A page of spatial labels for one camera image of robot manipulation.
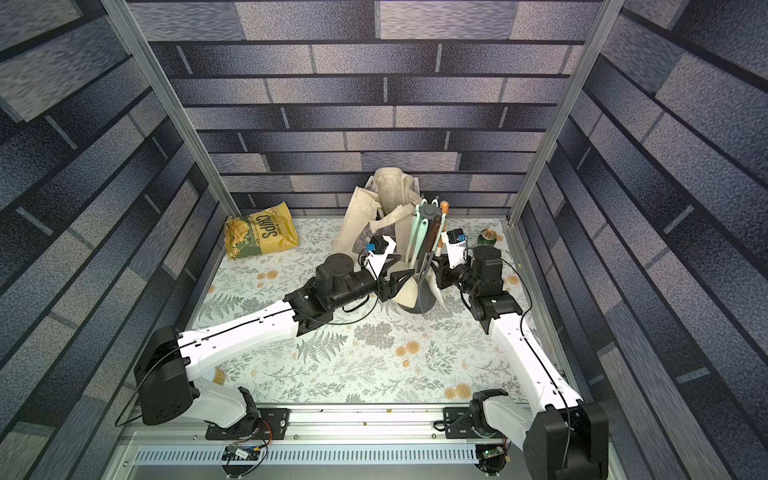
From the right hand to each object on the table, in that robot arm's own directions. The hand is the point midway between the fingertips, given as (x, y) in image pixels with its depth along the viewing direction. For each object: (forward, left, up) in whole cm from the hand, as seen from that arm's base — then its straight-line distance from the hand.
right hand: (431, 254), depth 79 cm
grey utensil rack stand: (-4, +1, -14) cm, 14 cm away
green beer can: (+18, -22, -13) cm, 31 cm away
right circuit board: (-43, -14, -27) cm, 53 cm away
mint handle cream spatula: (-9, +6, -8) cm, 13 cm away
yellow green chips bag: (+21, +58, -14) cm, 63 cm away
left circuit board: (-44, +47, -23) cm, 69 cm away
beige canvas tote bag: (+16, +14, +3) cm, 21 cm away
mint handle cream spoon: (-1, +5, +10) cm, 12 cm away
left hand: (-9, +7, +8) cm, 14 cm away
